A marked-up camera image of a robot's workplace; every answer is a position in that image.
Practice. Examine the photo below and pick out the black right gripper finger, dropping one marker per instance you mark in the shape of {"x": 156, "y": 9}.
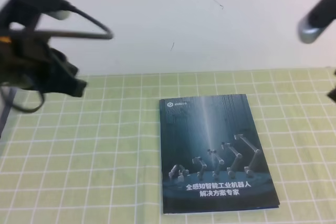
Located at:
{"x": 332, "y": 94}

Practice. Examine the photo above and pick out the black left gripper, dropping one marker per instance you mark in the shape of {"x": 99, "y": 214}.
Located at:
{"x": 29, "y": 63}

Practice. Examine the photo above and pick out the robot catalogue book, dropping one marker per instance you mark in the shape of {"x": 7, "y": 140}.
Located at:
{"x": 211, "y": 156}

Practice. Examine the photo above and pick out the green checkered tablecloth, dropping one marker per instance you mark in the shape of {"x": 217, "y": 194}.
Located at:
{"x": 96, "y": 159}

